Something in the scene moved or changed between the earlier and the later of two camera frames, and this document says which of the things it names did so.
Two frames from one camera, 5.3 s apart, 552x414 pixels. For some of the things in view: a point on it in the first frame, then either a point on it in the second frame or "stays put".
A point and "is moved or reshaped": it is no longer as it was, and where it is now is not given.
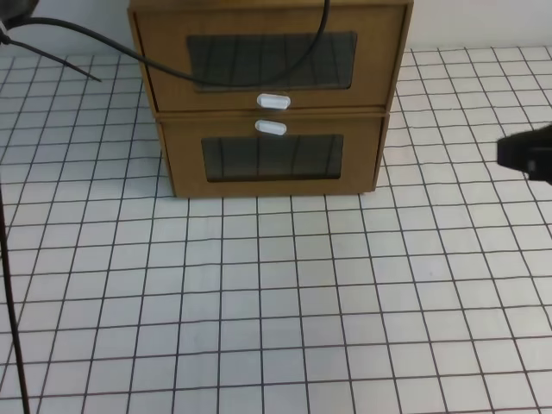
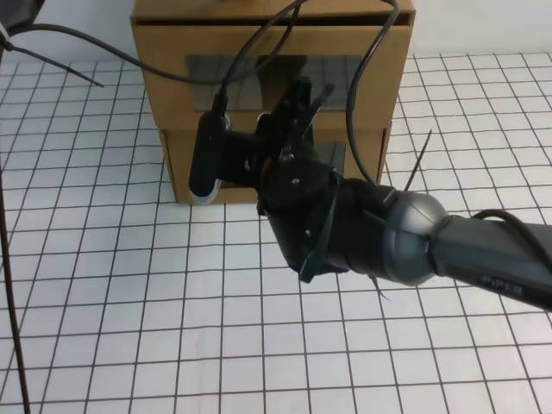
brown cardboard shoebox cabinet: [320, 130] stays put
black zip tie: [4, 40] → [9, 47]
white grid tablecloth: [431, 295] stays put
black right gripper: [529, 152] → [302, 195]
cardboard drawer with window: [357, 66] is moved or reshaped
